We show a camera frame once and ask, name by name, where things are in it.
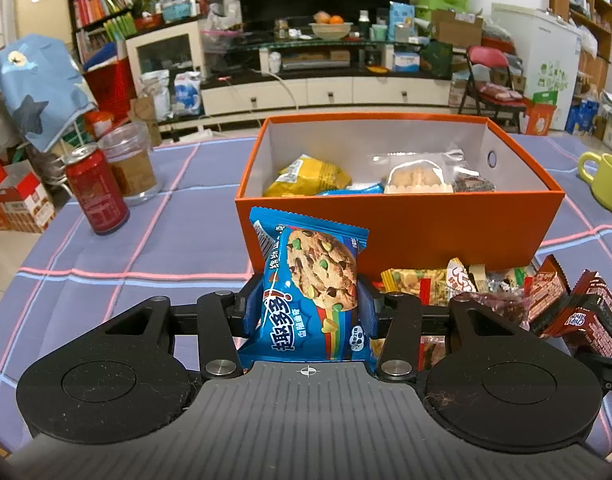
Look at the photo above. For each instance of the red soda can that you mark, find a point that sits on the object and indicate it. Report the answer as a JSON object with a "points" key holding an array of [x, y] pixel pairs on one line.
{"points": [[98, 190]]}

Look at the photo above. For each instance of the white plastic bag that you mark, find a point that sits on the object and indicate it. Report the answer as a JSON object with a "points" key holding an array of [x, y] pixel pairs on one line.
{"points": [[156, 92]]}

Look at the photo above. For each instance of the blue white tissue box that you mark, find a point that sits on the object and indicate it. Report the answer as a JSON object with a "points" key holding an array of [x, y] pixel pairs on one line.
{"points": [[406, 62]]}

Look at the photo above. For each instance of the clear pale pastry packet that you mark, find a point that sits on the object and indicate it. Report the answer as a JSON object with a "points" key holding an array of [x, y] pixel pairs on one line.
{"points": [[415, 177]]}

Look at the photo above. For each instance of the beige fruit bowl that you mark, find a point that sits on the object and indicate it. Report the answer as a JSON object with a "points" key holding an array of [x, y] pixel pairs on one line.
{"points": [[331, 31]]}

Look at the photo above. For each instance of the white tv stand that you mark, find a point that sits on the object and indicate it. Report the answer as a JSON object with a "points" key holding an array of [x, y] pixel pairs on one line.
{"points": [[336, 92]]}

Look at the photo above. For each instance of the dark thermos bottle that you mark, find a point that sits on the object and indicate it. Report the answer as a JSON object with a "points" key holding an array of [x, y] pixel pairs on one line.
{"points": [[364, 20]]}

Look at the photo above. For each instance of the dark bookshelf with books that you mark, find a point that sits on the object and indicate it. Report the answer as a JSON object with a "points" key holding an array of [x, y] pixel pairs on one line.
{"points": [[106, 5]]}

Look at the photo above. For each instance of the dark green bag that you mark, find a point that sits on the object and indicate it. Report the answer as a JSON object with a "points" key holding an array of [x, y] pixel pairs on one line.
{"points": [[436, 60]]}

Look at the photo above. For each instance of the blue star cloth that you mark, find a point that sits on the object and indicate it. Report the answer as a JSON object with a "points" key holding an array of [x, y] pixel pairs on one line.
{"points": [[36, 90]]}

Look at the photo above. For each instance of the light blue snack bag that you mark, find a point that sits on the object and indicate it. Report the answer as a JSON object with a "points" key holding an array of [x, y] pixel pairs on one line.
{"points": [[402, 20]]}

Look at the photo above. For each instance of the clear bag of red dates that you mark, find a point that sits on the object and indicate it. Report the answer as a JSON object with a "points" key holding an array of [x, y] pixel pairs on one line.
{"points": [[500, 306]]}

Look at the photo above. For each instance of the white chest freezer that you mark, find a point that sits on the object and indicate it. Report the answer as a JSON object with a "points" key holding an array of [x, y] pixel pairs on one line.
{"points": [[535, 55]]}

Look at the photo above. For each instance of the glass jar with cork sleeve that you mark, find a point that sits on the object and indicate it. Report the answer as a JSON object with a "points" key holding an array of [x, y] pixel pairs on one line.
{"points": [[131, 170]]}

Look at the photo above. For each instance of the wooden shelf unit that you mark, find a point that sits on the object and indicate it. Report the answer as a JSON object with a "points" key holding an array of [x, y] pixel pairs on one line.
{"points": [[583, 5]]}

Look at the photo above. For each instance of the clear bag of dark snacks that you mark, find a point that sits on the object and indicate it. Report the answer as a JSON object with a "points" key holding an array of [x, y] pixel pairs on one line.
{"points": [[473, 183]]}

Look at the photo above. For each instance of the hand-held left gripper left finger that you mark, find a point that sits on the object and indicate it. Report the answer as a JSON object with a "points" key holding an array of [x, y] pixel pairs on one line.
{"points": [[248, 306]]}

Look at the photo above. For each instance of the purple plaid tablecloth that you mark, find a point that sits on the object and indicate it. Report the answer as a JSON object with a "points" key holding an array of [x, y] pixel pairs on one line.
{"points": [[111, 270]]}

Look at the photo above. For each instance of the brown cardboard box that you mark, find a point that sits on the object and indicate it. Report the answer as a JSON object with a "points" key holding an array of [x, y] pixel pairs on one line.
{"points": [[455, 30]]}

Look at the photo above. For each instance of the yellow striped pea snack packet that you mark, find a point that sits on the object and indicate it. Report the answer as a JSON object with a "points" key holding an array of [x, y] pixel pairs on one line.
{"points": [[410, 282]]}

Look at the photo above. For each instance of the orange cardboard box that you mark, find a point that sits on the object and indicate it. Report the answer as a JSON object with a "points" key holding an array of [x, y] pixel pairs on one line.
{"points": [[410, 230]]}

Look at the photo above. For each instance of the blue white bag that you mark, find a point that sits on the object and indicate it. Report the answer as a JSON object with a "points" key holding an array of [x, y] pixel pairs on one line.
{"points": [[187, 94]]}

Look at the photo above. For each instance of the yellow-green mug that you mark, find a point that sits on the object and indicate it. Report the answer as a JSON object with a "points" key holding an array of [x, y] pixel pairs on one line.
{"points": [[608, 185]]}

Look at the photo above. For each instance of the orange green gift bag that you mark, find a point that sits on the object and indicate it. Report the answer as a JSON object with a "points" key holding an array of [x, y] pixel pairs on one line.
{"points": [[540, 115]]}

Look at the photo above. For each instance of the brown wafer packet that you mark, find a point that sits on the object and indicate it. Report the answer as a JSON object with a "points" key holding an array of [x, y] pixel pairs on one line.
{"points": [[595, 320], [548, 285]]}

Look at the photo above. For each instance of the white glass-door cabinet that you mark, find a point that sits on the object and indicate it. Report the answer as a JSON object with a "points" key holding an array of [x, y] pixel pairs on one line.
{"points": [[166, 55]]}

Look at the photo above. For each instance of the red white carton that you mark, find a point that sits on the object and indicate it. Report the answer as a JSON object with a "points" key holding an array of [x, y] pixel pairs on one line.
{"points": [[16, 200]]}

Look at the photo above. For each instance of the standing air conditioner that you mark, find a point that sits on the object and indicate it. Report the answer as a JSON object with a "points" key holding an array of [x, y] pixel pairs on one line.
{"points": [[43, 5]]}

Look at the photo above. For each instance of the cardboard box on floor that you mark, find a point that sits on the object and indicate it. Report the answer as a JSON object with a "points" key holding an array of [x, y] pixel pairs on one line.
{"points": [[145, 115]]}

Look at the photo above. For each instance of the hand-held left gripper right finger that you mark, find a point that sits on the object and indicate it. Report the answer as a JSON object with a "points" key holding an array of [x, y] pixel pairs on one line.
{"points": [[368, 311]]}

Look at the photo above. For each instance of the blue cookie packet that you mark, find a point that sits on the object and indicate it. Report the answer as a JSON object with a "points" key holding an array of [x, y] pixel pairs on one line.
{"points": [[358, 189], [306, 285]]}

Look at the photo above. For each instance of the pale orange fruit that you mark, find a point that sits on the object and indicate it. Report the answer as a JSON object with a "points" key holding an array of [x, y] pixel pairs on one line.
{"points": [[322, 17]]}

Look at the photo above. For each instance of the red folding chair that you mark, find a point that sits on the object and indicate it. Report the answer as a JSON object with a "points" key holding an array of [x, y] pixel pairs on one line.
{"points": [[490, 60]]}

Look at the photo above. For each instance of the small white red packet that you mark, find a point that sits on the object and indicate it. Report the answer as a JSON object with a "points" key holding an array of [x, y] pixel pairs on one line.
{"points": [[458, 276]]}

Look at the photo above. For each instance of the green striped snack packet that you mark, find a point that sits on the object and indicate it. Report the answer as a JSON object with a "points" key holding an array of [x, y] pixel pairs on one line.
{"points": [[513, 279]]}

